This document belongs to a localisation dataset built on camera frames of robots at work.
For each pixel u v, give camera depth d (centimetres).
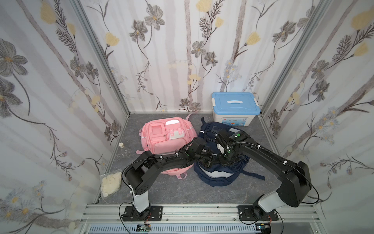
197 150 69
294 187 41
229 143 57
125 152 94
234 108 102
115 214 76
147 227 70
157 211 75
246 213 74
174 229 70
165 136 99
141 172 48
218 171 78
